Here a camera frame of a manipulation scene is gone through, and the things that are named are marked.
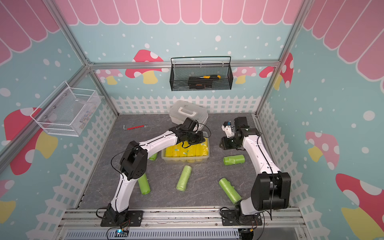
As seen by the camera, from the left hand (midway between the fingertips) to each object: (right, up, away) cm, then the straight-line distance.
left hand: (205, 141), depth 93 cm
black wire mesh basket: (-3, +43, +1) cm, 43 cm away
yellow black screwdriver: (+1, +40, -1) cm, 40 cm away
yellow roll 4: (0, -3, -1) cm, 3 cm away
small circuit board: (-43, -43, -20) cm, 64 cm away
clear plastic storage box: (-12, -11, -1) cm, 16 cm away
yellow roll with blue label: (-9, -6, +1) cm, 11 cm away
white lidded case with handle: (-16, +22, +14) cm, 30 cm away
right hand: (+10, -1, -8) cm, 13 cm away
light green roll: (-13, -20, -8) cm, 25 cm away
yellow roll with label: (-19, -6, +1) cm, 20 cm away
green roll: (+18, -11, -2) cm, 21 cm away
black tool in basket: (-4, +36, -3) cm, 36 cm away
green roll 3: (+12, -25, -12) cm, 31 cm away
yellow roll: (-23, -6, +1) cm, 24 cm away
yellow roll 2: (-14, -7, +1) cm, 16 cm away
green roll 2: (-35, -23, -11) cm, 43 cm away
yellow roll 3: (-4, -5, +1) cm, 7 cm away
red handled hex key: (-56, +9, +20) cm, 60 cm away
